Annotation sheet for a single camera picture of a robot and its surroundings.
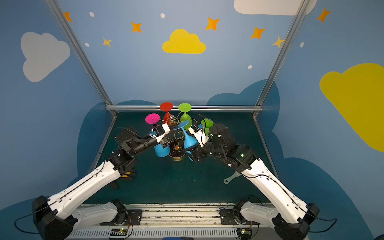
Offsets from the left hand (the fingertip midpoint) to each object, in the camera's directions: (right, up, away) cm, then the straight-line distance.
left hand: (176, 122), depth 61 cm
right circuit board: (+33, -55, +12) cm, 65 cm away
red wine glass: (-8, +9, +22) cm, 25 cm away
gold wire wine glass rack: (-4, -15, +37) cm, 40 cm away
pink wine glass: (-14, +2, +16) cm, 21 cm away
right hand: (+6, -10, +4) cm, 12 cm away
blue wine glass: (-10, -16, +19) cm, 27 cm away
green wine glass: (+3, +9, +22) cm, 24 cm away
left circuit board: (-30, -55, +12) cm, 63 cm away
